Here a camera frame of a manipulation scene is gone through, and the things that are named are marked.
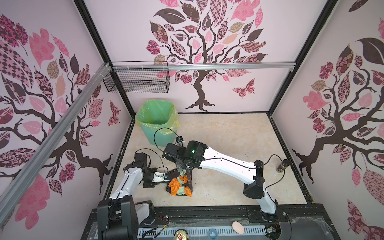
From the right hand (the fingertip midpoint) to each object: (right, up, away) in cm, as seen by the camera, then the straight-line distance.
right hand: (182, 160), depth 72 cm
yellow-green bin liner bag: (-19, +24, +30) cm, 43 cm away
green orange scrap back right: (-1, -18, +8) cm, 20 cm away
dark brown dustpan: (-7, -12, +16) cm, 21 cm away
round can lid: (0, -28, -12) cm, 30 cm away
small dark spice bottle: (+57, -6, +12) cm, 58 cm away
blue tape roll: (+15, -35, -2) cm, 38 cm away
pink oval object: (+27, -32, -2) cm, 42 cm away
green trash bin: (-24, +9, +29) cm, 39 cm away
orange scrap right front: (-5, -16, +10) cm, 20 cm away
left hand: (-17, -14, +13) cm, 26 cm away
